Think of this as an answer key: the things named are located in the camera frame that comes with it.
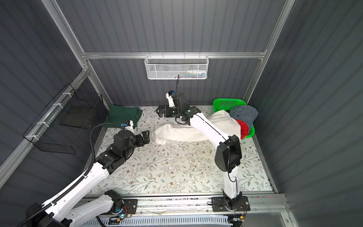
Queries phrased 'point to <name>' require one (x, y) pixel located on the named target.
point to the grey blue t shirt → (246, 113)
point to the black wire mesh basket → (68, 122)
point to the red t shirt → (244, 127)
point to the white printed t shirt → (176, 132)
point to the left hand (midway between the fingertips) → (142, 133)
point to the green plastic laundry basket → (221, 104)
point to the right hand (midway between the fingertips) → (163, 111)
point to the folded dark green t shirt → (117, 115)
